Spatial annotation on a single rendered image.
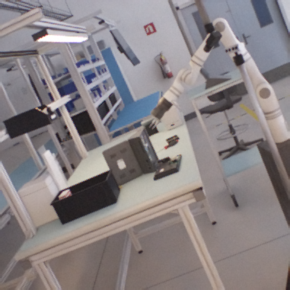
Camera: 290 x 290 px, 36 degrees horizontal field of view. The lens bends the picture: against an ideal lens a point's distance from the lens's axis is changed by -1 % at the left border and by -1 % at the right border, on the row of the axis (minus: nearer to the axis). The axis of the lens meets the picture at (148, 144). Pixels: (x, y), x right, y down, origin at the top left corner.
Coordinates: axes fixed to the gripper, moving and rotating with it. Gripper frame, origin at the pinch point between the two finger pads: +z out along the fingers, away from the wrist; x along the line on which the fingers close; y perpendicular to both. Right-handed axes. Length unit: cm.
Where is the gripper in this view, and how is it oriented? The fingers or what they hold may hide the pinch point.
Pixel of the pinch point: (151, 128)
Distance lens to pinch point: 248.8
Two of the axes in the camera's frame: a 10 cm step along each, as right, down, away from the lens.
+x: -4.0, -2.0, -8.9
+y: -6.7, -6.0, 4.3
